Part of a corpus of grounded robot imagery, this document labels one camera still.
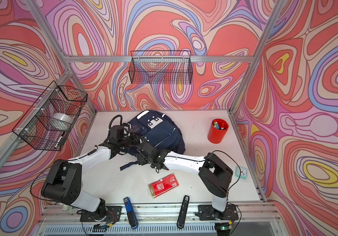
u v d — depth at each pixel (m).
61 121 0.70
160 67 0.98
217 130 0.91
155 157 0.63
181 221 0.69
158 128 0.96
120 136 0.72
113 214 0.72
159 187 0.82
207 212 0.74
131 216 0.71
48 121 0.70
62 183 0.44
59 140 0.72
